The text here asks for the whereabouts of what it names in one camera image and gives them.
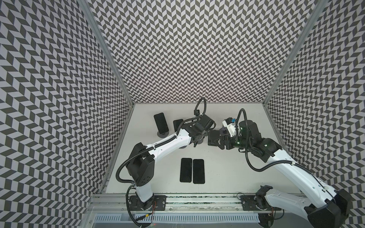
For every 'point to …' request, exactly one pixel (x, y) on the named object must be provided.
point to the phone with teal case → (198, 171)
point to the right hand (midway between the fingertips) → (217, 144)
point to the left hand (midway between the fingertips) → (200, 128)
